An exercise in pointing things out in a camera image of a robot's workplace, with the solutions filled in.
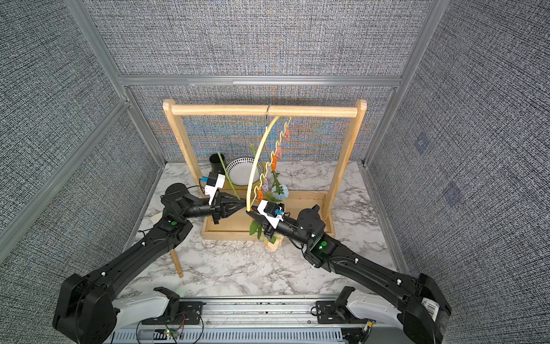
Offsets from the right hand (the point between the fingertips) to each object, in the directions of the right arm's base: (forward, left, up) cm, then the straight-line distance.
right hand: (250, 204), depth 63 cm
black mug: (+41, +22, -26) cm, 54 cm away
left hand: (+1, +1, -2) cm, 2 cm away
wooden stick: (-7, +31, -32) cm, 45 cm away
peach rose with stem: (-3, -1, -9) cm, 10 cm away
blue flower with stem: (+18, -9, -19) cm, 28 cm away
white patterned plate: (+42, +12, -34) cm, 55 cm away
